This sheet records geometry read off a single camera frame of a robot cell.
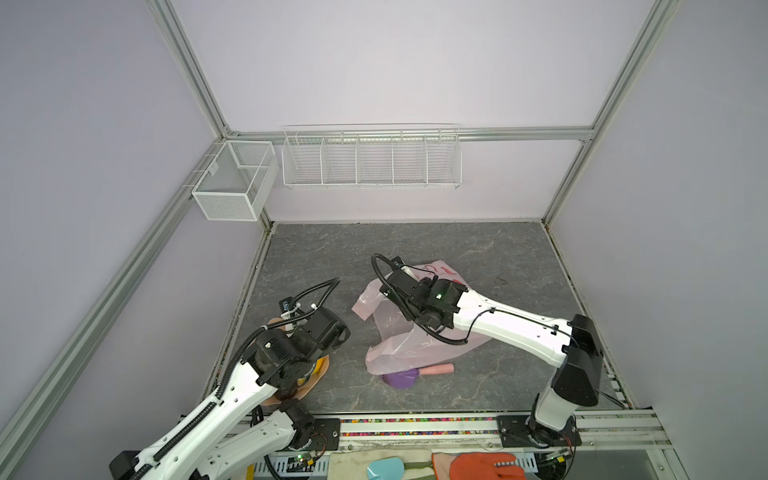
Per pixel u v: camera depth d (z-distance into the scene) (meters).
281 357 0.45
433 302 0.53
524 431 0.74
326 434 0.74
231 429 0.43
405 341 0.73
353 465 0.69
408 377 0.81
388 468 0.69
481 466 0.69
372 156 0.99
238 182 1.04
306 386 0.77
